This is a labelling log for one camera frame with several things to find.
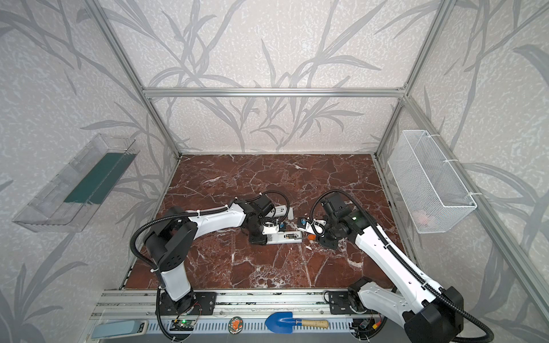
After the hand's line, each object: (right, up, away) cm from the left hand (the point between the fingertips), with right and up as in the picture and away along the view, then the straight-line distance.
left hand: (267, 230), depth 90 cm
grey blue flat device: (-42, -23, -26) cm, 54 cm away
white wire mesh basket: (+52, +18, -30) cm, 62 cm away
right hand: (+21, +5, -12) cm, 25 cm away
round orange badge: (-8, -25, -21) cm, 34 cm away
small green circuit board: (-26, -26, -20) cm, 42 cm away
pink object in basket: (+56, +9, -18) cm, 59 cm away
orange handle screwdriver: (+17, +5, -24) cm, 30 cm away
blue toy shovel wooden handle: (+8, -25, -21) cm, 33 cm away
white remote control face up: (+8, -2, -2) cm, 8 cm away
